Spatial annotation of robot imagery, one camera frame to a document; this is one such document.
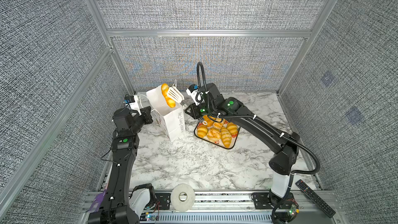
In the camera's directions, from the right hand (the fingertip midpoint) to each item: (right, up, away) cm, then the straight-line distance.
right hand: (186, 109), depth 75 cm
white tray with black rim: (+18, -21, +18) cm, 33 cm away
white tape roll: (-3, -45, -3) cm, 45 cm away
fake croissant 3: (+22, -17, +16) cm, 32 cm away
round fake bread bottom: (+15, -15, +17) cm, 28 cm away
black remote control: (+61, -42, -2) cm, 74 cm away
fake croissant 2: (+8, -14, +19) cm, 25 cm away
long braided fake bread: (+11, -5, -8) cm, 14 cm away
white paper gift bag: (-8, -5, 0) cm, 9 cm away
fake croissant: (-8, +3, +1) cm, 9 cm away
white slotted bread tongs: (-5, +7, -1) cm, 9 cm away
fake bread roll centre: (+19, -10, +22) cm, 30 cm away
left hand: (-18, +1, +1) cm, 18 cm away
